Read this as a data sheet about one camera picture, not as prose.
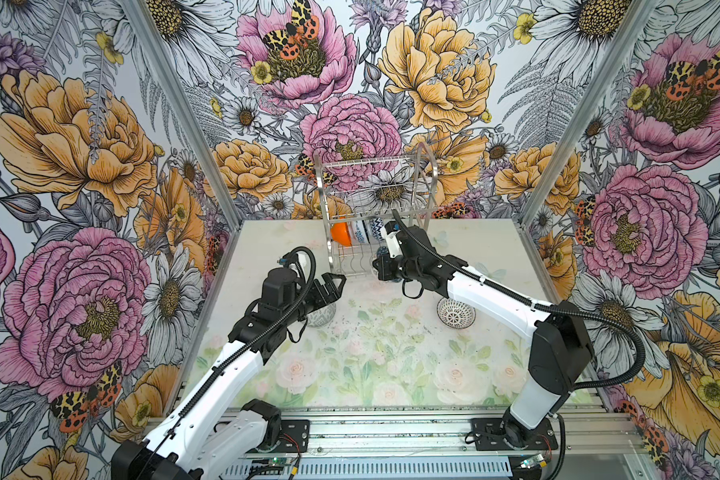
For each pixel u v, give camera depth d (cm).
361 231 102
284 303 58
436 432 76
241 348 49
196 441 41
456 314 94
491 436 74
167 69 80
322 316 94
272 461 71
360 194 115
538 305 48
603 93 85
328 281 68
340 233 103
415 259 64
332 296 68
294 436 74
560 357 45
